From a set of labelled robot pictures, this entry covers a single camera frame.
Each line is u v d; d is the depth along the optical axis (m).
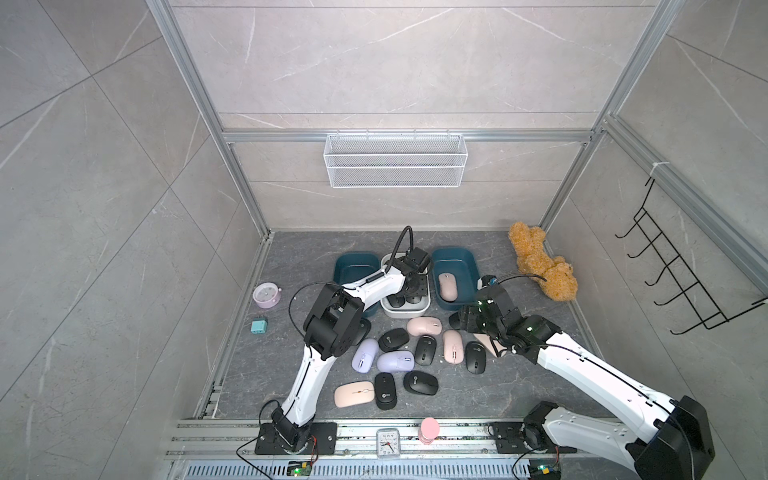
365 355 0.84
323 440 0.73
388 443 0.71
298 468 0.71
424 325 0.91
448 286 1.01
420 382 0.80
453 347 0.86
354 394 0.80
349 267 1.07
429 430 0.68
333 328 0.56
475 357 0.86
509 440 0.73
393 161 1.01
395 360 0.84
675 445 0.38
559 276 0.95
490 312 0.61
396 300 0.98
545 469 0.71
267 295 0.98
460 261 1.08
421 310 0.90
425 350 0.86
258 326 0.92
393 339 0.89
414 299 0.95
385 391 0.80
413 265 0.78
